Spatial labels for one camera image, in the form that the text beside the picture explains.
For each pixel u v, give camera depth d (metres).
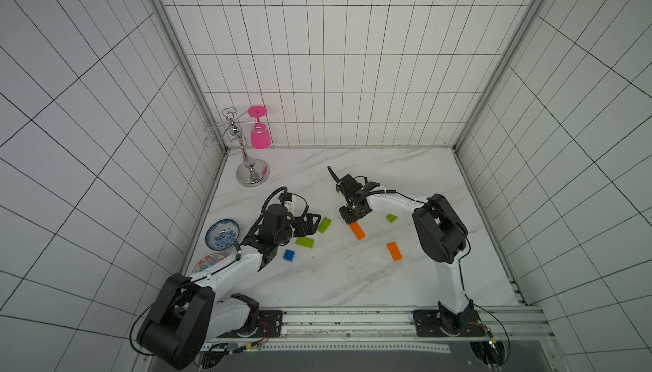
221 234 0.90
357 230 0.92
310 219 0.77
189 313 0.41
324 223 0.93
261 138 1.04
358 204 0.71
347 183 0.79
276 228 0.66
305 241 0.89
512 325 0.73
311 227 0.76
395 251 0.88
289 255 0.85
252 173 1.10
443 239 0.52
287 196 0.76
